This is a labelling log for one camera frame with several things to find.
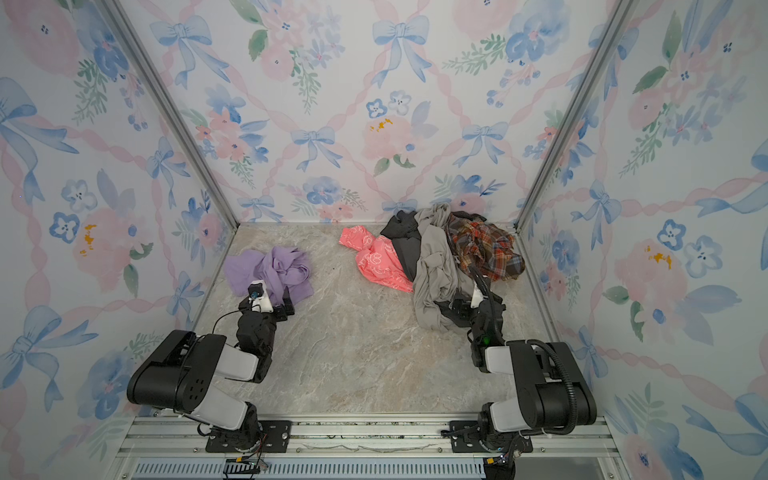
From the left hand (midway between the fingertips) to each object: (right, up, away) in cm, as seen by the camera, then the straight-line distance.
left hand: (272, 287), depth 89 cm
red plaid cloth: (+67, +12, +12) cm, 69 cm away
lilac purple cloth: (-1, +5, +11) cm, 12 cm away
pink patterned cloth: (+31, +8, +12) cm, 34 cm away
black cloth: (+41, +18, +18) cm, 48 cm away
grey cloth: (+50, +4, +2) cm, 50 cm away
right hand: (+61, -1, +3) cm, 61 cm away
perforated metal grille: (+17, -41, -18) cm, 48 cm away
